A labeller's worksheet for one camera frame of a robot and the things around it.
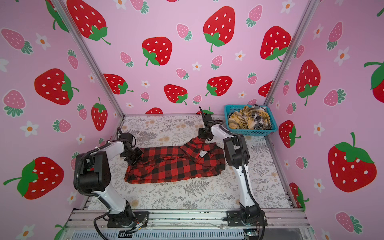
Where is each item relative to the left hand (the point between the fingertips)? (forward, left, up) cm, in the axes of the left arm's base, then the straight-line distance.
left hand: (143, 158), depth 96 cm
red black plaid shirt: (-2, -35, +3) cm, 35 cm away
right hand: (+19, -37, +1) cm, 41 cm away
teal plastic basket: (+40, -62, +7) cm, 74 cm away
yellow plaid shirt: (+26, -67, +10) cm, 72 cm away
